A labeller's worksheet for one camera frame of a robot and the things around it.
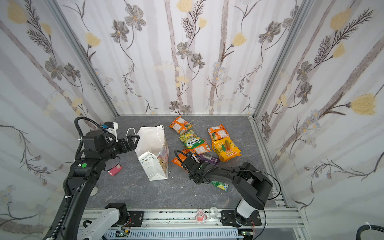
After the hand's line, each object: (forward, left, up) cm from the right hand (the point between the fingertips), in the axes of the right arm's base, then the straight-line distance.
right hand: (196, 162), depth 89 cm
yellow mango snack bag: (+9, -19, +1) cm, 21 cm away
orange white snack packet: (+24, -15, -1) cm, 29 cm away
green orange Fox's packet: (+13, -2, -2) cm, 13 cm away
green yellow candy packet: (+21, +5, -3) cm, 22 cm away
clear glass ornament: (-26, -10, -4) cm, 28 cm away
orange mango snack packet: (+31, +12, -4) cm, 34 cm away
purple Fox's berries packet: (+4, -8, -2) cm, 9 cm away
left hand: (+3, +33, +24) cm, 41 cm away
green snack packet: (-13, -16, -2) cm, 21 cm away
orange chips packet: (-2, +8, +11) cm, 14 cm away
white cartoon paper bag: (+8, +28, -3) cm, 30 cm away
